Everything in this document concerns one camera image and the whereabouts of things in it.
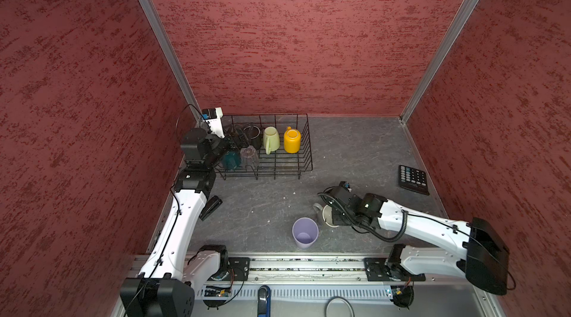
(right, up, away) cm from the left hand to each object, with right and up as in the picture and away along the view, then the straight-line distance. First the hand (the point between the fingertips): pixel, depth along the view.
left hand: (242, 129), depth 72 cm
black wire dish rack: (+10, -15, +30) cm, 35 cm away
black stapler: (-15, -30, +13) cm, 36 cm away
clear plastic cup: (-2, -11, +20) cm, 23 cm away
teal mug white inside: (-10, -13, +23) cm, 28 cm away
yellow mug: (+17, -4, +25) cm, 31 cm away
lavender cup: (+22, -39, +9) cm, 45 cm away
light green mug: (+7, -4, +26) cm, 27 cm away
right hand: (+34, -34, +8) cm, 48 cm away
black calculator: (+70, -21, +23) cm, 76 cm away
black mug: (-1, -1, +24) cm, 24 cm away
